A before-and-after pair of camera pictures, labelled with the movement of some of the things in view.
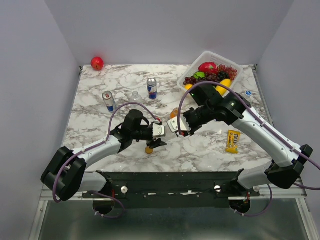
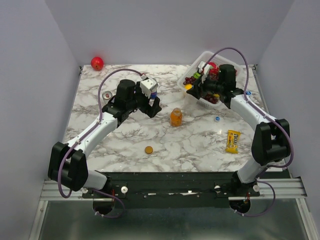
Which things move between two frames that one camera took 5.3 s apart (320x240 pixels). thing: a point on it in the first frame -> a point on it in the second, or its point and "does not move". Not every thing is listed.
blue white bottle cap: (248, 93) does not move
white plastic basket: (209, 57) does not move
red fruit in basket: (209, 67) does not move
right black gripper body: (196, 118) -> (209, 86)
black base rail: (168, 189) does not move
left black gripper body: (142, 133) -> (142, 103)
